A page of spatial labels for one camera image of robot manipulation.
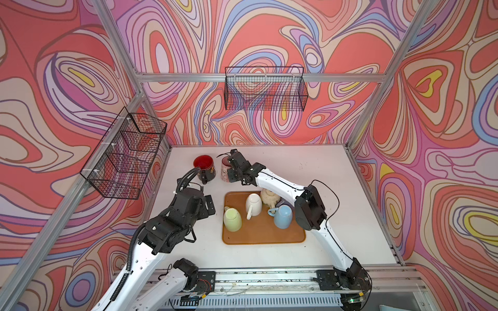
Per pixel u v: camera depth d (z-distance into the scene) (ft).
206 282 2.37
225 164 3.06
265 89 3.15
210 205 2.06
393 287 2.37
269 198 2.87
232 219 2.61
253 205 2.82
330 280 2.41
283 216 2.63
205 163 3.25
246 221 2.85
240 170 2.42
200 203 1.98
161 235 1.39
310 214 1.91
